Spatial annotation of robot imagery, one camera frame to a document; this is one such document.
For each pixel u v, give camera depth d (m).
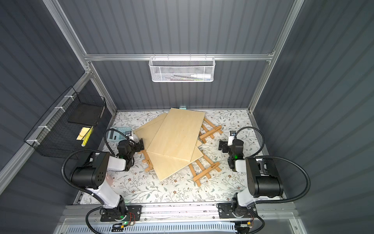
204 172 0.85
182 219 0.74
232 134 0.82
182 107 1.21
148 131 1.05
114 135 1.02
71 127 0.75
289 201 0.46
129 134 0.84
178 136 0.99
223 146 0.86
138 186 0.83
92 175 0.47
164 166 0.84
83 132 0.74
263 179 0.46
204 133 1.05
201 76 0.93
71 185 0.46
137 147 0.87
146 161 0.87
